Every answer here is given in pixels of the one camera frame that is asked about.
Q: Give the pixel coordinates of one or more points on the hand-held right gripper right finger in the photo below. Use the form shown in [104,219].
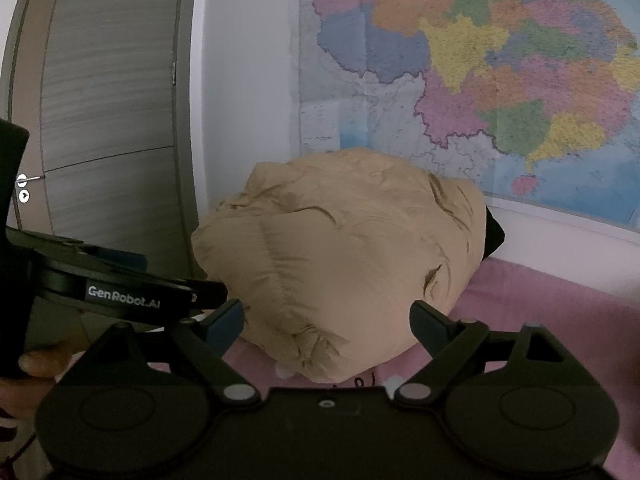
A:
[430,329]

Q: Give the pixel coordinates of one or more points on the pink floral bedsheet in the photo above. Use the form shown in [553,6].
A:
[550,320]

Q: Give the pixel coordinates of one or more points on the silver door lock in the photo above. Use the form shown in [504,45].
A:
[23,196]

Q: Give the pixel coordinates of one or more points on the tan down jacket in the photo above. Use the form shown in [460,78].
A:
[340,260]

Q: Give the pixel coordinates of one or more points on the grey wood door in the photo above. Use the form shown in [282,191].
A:
[110,85]

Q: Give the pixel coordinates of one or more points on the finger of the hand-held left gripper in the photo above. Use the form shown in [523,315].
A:
[210,294]
[125,261]

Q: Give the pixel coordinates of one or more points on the colourful wall map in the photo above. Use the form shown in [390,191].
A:
[500,60]

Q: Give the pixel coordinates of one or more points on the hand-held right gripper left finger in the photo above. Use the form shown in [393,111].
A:
[225,324]

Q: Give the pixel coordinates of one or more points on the person's left hand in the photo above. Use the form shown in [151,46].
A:
[45,360]

